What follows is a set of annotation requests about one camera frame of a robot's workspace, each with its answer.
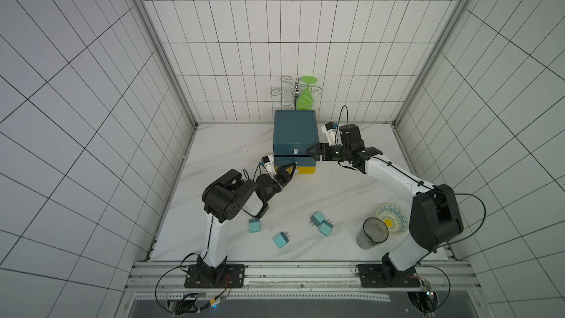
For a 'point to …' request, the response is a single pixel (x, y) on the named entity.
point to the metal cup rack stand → (290, 94)
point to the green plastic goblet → (304, 97)
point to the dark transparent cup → (373, 232)
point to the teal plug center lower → (326, 227)
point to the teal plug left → (254, 225)
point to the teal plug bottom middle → (280, 240)
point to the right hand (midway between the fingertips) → (305, 151)
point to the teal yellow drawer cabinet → (294, 132)
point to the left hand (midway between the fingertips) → (297, 166)
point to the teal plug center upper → (317, 218)
